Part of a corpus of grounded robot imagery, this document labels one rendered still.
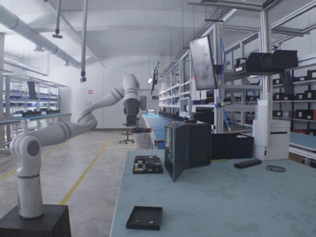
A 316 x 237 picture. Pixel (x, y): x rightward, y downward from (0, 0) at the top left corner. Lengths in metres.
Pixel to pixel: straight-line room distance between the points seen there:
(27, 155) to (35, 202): 0.19
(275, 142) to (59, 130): 1.08
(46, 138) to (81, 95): 11.49
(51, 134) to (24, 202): 0.30
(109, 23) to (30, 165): 5.74
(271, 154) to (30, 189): 1.16
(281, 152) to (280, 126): 0.14
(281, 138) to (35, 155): 1.19
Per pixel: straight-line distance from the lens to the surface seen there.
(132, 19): 6.48
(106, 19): 6.53
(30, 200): 1.01
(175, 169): 0.93
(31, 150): 0.96
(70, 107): 12.68
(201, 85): 2.40
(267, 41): 1.61
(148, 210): 0.69
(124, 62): 12.41
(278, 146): 1.37
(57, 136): 1.08
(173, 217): 0.66
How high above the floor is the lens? 1.29
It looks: 3 degrees down
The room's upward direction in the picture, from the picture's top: straight up
